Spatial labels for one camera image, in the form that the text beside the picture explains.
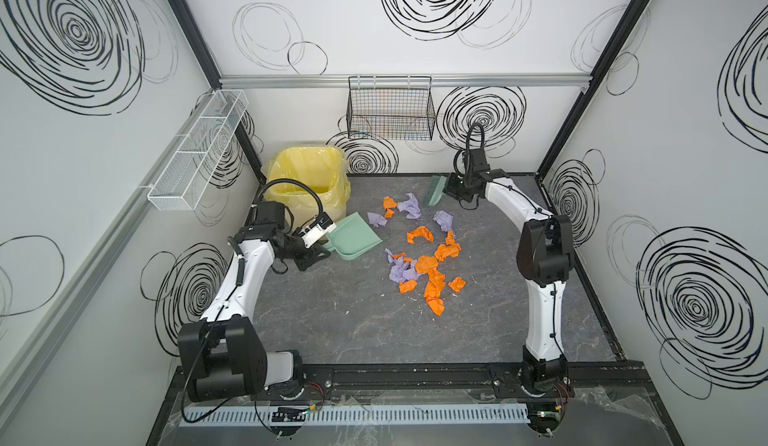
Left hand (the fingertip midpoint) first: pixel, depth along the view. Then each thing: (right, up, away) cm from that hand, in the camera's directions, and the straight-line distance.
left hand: (322, 247), depth 83 cm
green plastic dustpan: (+8, +2, +3) cm, 9 cm away
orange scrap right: (+30, +3, +19) cm, 35 cm away
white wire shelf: (-32, +17, -11) cm, 38 cm away
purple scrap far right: (+38, +7, +23) cm, 45 cm away
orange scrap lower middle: (+33, -13, +8) cm, 36 cm away
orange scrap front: (+24, -13, +6) cm, 28 cm away
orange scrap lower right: (+39, -12, +6) cm, 42 cm away
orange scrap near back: (+19, +12, +29) cm, 36 cm away
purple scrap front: (+23, -9, +9) cm, 26 cm away
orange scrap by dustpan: (+39, -3, +14) cm, 41 cm away
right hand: (+37, +18, +17) cm, 44 cm away
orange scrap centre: (+31, -7, +12) cm, 34 cm away
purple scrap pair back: (+27, +11, +26) cm, 39 cm away
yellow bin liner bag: (-3, +24, +13) cm, 27 cm away
